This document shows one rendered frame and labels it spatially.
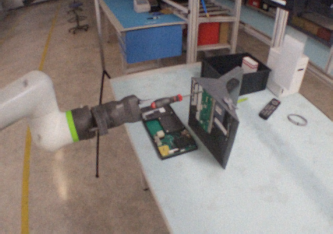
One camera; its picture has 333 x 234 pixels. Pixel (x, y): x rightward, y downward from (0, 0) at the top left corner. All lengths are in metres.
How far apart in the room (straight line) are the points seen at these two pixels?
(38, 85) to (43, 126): 0.11
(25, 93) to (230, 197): 0.63
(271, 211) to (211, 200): 0.19
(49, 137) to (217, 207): 0.50
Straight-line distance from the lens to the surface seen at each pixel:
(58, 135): 0.63
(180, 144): 0.78
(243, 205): 0.70
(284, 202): 0.76
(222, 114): 0.70
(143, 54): 2.30
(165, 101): 0.68
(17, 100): 0.56
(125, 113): 0.66
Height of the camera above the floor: 1.60
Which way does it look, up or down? 38 degrees down
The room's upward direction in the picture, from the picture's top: 1 degrees clockwise
